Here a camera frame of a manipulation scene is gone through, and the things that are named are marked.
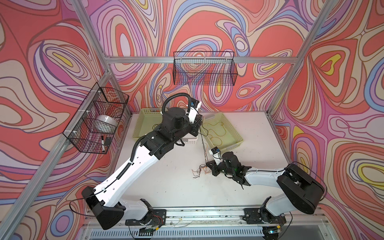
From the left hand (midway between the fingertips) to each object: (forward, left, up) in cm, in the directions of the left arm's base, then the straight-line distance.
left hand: (201, 114), depth 64 cm
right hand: (-7, -5, -37) cm, 38 cm away
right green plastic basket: (+20, -16, -40) cm, 47 cm away
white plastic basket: (+9, +6, -32) cm, 34 cm away
